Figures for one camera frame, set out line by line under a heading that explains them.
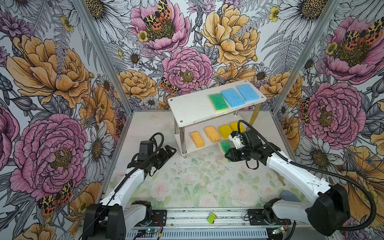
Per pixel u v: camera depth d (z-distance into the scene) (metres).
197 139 0.94
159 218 0.74
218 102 0.75
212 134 0.96
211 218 0.73
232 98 0.79
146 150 0.66
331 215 0.40
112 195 0.45
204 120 0.71
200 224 0.74
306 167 0.47
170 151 0.78
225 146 0.83
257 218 0.73
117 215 0.40
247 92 0.81
